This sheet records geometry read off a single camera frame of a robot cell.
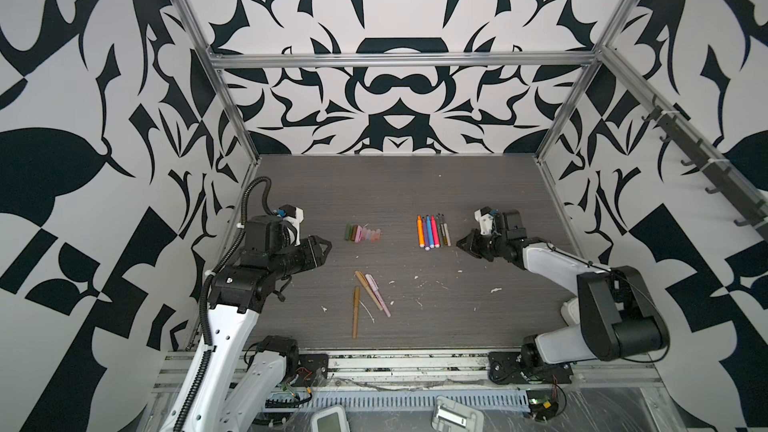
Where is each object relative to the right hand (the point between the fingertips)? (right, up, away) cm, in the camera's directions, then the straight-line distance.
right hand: (460, 240), depth 90 cm
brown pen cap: (-33, +1, +9) cm, 34 cm away
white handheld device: (-34, -34, -25) cm, 54 cm away
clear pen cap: (-26, 0, +8) cm, 28 cm away
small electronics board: (+15, -36, -19) cm, 43 cm away
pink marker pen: (-6, +2, +9) cm, 11 cm away
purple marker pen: (-9, 0, +6) cm, 11 cm away
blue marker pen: (-8, 0, +7) cm, 10 cm away
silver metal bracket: (-8, -35, -23) cm, 43 cm away
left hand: (-37, +3, -19) cm, 41 cm away
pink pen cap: (-31, 0, +8) cm, 32 cm away
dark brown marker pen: (-4, +2, +9) cm, 10 cm away
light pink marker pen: (-24, -15, -5) cm, 29 cm away
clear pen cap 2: (-28, 0, +8) cm, 29 cm away
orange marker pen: (-11, +1, +9) cm, 14 cm away
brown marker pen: (-30, -18, -7) cm, 36 cm away
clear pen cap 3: (-29, 0, +7) cm, 30 cm away
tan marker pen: (-28, -12, -1) cm, 31 cm away
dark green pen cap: (-35, +1, +9) cm, 36 cm away
